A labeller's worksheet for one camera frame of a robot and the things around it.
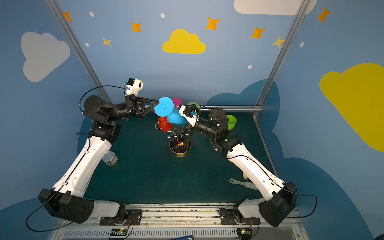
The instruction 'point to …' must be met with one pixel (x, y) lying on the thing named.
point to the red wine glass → (164, 124)
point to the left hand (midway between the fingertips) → (156, 102)
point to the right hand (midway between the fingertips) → (178, 111)
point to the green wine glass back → (196, 104)
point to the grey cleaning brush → (246, 184)
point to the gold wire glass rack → (179, 144)
